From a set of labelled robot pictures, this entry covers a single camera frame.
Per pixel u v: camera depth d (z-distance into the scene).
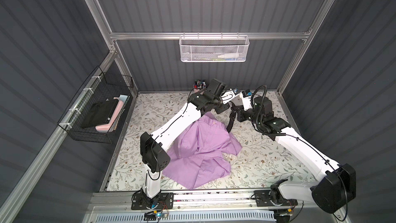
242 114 0.69
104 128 0.65
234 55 0.87
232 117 0.82
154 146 0.47
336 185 0.40
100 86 0.79
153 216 0.70
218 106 0.67
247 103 0.68
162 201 0.73
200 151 0.85
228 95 0.65
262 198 0.73
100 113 0.68
